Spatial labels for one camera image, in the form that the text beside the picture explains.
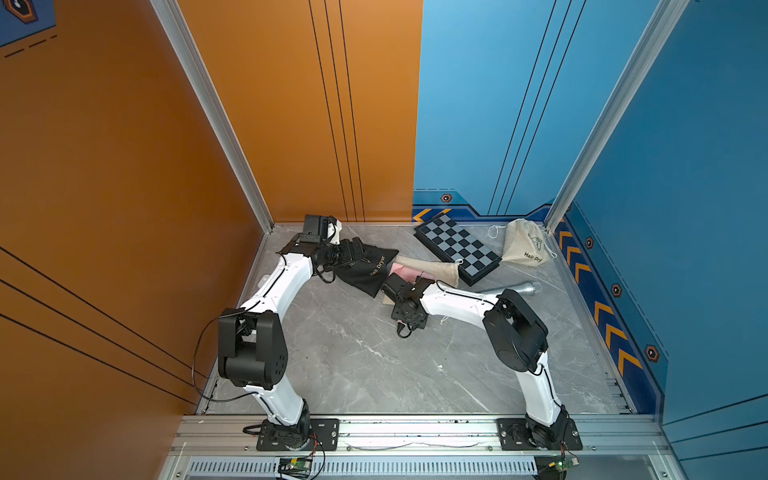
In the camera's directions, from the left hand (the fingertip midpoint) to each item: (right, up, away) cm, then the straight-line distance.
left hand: (358, 249), depth 90 cm
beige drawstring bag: (+58, +2, +16) cm, 60 cm away
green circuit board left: (-12, -53, -19) cm, 57 cm away
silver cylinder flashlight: (+55, -13, +8) cm, 57 cm away
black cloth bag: (+2, -8, +10) cm, 13 cm away
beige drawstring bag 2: (+28, -8, +14) cm, 33 cm away
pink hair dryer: (+16, -8, +9) cm, 20 cm away
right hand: (+14, -22, +5) cm, 26 cm away
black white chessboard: (+41, -4, +15) cm, 44 cm away
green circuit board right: (+50, -51, -20) cm, 74 cm away
